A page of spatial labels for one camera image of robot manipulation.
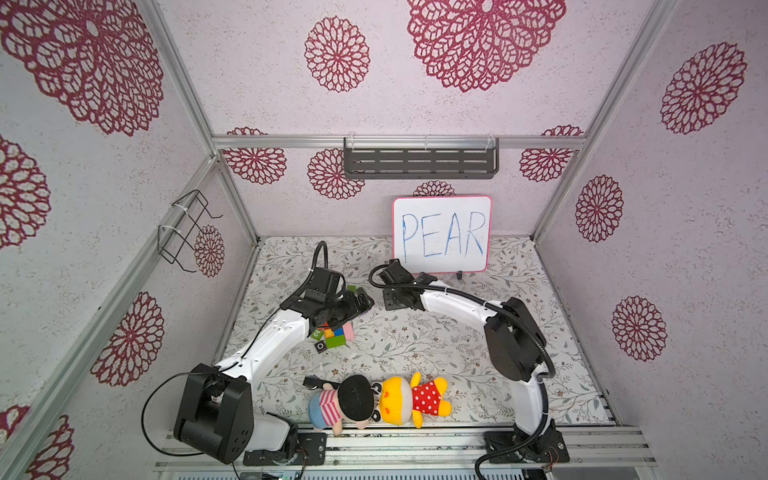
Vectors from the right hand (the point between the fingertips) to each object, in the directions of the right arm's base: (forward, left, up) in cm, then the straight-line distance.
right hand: (391, 294), depth 95 cm
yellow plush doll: (-32, -3, -1) cm, 32 cm away
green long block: (-13, +17, -7) cm, 23 cm away
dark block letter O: (-15, +21, -6) cm, 27 cm away
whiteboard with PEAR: (+21, -17, +6) cm, 28 cm away
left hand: (-9, +7, +6) cm, 13 cm away
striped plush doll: (-33, +9, +1) cm, 34 cm away
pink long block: (-10, +13, -7) cm, 18 cm away
